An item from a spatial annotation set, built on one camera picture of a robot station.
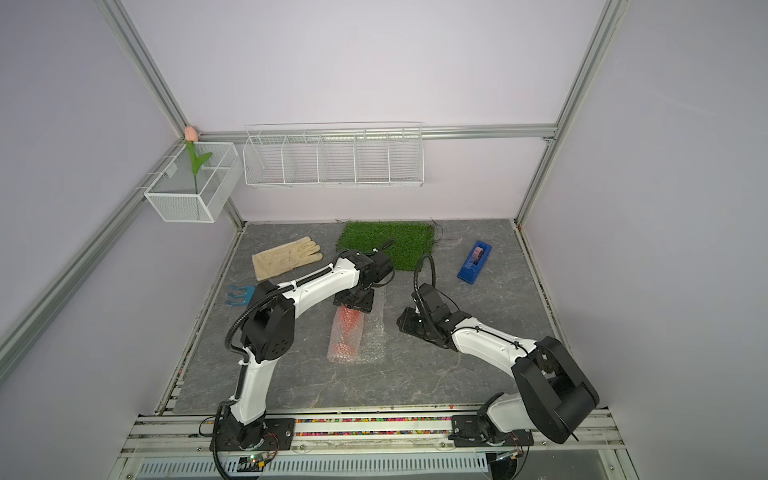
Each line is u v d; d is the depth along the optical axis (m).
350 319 0.85
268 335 0.54
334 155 1.01
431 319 0.66
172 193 0.80
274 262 1.09
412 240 1.09
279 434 0.74
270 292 0.54
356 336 0.85
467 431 0.74
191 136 0.89
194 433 0.75
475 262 1.02
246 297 1.01
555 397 0.42
